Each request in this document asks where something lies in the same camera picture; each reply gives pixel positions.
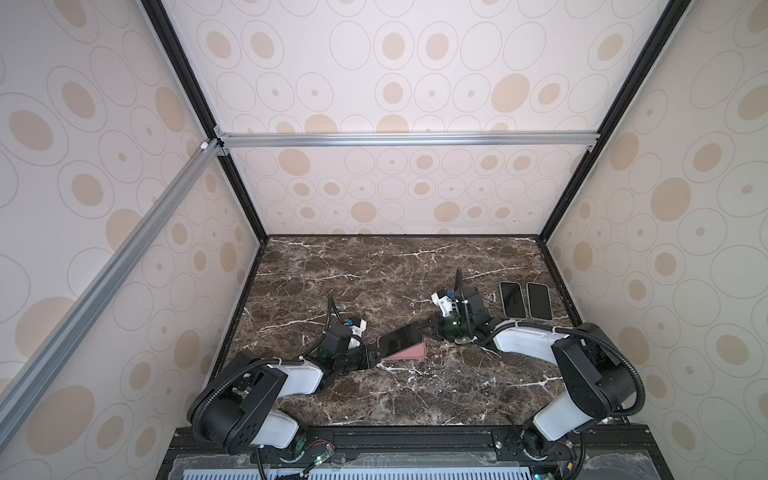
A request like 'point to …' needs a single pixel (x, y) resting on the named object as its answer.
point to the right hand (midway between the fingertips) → (416, 330)
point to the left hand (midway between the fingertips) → (389, 352)
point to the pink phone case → (414, 352)
